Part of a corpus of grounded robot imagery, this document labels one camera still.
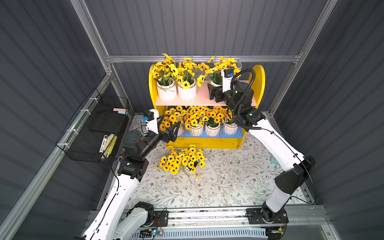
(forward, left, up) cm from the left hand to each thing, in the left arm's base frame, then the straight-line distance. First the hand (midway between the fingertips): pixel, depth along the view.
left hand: (170, 119), depth 62 cm
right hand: (+17, -23, +8) cm, 30 cm away
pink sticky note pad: (+19, +32, -13) cm, 40 cm away
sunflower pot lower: (+13, -10, -14) cm, 22 cm away
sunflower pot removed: (-7, +2, -27) cm, 28 cm away
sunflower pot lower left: (+10, +1, -9) cm, 14 cm away
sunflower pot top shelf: (-5, -8, -26) cm, 27 cm away
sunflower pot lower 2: (+12, -20, -13) cm, 27 cm away
